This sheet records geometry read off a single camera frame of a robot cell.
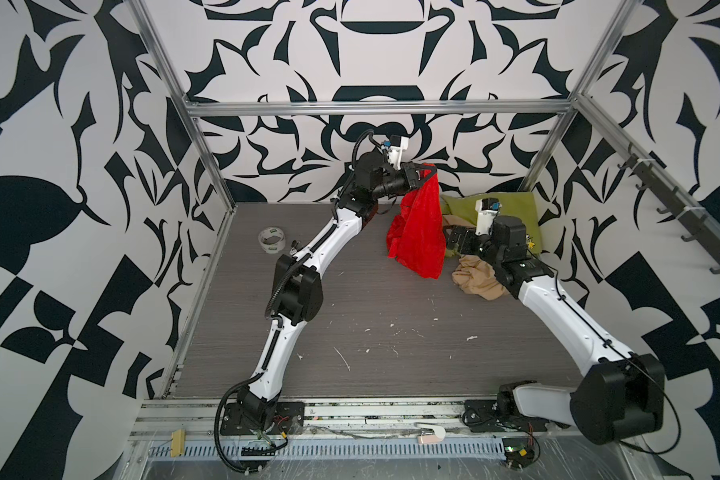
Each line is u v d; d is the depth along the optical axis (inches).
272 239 42.4
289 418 28.9
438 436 27.7
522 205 45.5
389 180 28.9
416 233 35.2
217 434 27.5
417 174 28.7
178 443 27.5
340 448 25.5
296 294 22.8
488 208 27.6
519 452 28.0
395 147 29.9
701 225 21.7
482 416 29.1
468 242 28.6
